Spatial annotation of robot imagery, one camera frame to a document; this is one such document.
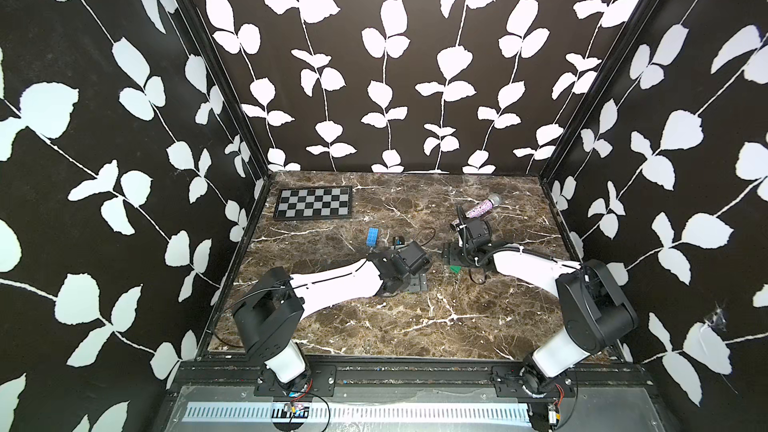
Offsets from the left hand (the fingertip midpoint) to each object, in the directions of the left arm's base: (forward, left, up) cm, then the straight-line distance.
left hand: (414, 276), depth 84 cm
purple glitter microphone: (+30, -32, -4) cm, 44 cm away
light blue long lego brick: (+18, +13, -7) cm, 23 cm away
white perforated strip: (-31, +13, -7) cm, 34 cm away
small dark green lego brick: (+5, -14, -7) cm, 17 cm away
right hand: (+10, -13, -3) cm, 17 cm away
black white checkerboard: (+33, +34, -5) cm, 47 cm away
